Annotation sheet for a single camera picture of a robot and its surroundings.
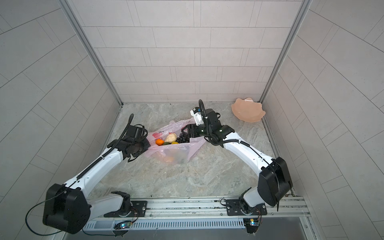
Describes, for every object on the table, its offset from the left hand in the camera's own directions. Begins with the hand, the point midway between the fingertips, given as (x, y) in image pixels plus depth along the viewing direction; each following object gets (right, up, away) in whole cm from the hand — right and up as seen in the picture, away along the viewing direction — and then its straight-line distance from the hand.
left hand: (153, 142), depth 85 cm
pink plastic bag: (+13, -5, -4) cm, 15 cm away
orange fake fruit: (+2, -1, +5) cm, 5 cm away
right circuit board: (+51, -35, -17) cm, 64 cm away
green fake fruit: (+7, -1, +4) cm, 8 cm away
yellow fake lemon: (+12, -1, +5) cm, 13 cm away
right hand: (+19, +8, -8) cm, 22 cm away
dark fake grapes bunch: (+16, +1, +9) cm, 19 cm away
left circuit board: (-7, -32, -20) cm, 39 cm away
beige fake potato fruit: (+9, +2, +7) cm, 11 cm away
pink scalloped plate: (+62, +20, +25) cm, 70 cm away
